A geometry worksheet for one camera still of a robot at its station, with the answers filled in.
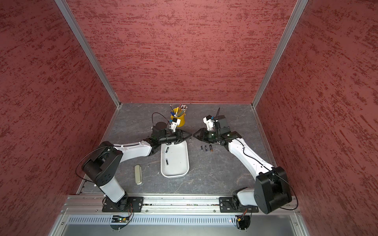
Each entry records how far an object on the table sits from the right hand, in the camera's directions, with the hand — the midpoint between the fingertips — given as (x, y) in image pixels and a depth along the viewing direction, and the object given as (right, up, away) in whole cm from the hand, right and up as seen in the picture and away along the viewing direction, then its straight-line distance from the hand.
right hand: (194, 138), depth 80 cm
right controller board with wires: (+24, -40, -9) cm, 48 cm away
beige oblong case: (-32, -21, +1) cm, 39 cm away
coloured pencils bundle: (-11, +16, +22) cm, 29 cm away
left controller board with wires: (-39, -40, -8) cm, 56 cm away
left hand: (-2, +1, +2) cm, 3 cm away
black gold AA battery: (+11, -8, +14) cm, 20 cm away
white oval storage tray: (-13, -15, +9) cm, 21 cm away
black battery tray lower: (-17, -17, +7) cm, 25 cm away
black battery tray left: (-18, -9, +13) cm, 24 cm away
